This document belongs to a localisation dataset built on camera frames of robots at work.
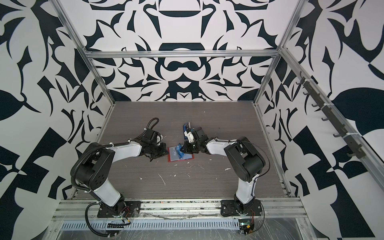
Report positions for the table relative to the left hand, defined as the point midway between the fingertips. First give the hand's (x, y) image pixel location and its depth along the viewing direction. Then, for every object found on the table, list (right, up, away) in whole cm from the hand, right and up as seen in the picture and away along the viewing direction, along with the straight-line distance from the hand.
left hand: (170, 150), depth 93 cm
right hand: (+7, +1, -2) cm, 7 cm away
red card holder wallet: (+1, -3, -1) cm, 4 cm away
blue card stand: (+8, +12, +12) cm, 18 cm away
